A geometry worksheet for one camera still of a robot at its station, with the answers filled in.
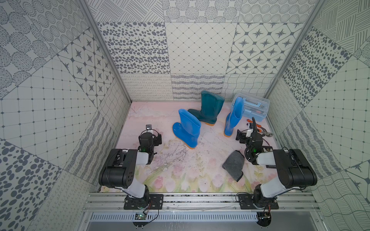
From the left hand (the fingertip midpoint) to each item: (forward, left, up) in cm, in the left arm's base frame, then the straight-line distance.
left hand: (155, 133), depth 94 cm
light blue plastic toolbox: (+21, -71, +4) cm, 74 cm away
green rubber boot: (+13, -37, +15) cm, 42 cm away
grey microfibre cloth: (-19, -50, -2) cm, 53 cm away
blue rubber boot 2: (0, -22, +4) cm, 23 cm away
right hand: (+3, -61, -1) cm, 61 cm away
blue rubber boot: (-1, -48, +19) cm, 52 cm away
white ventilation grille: (-44, -15, -7) cm, 48 cm away
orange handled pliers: (+9, -77, -7) cm, 78 cm away
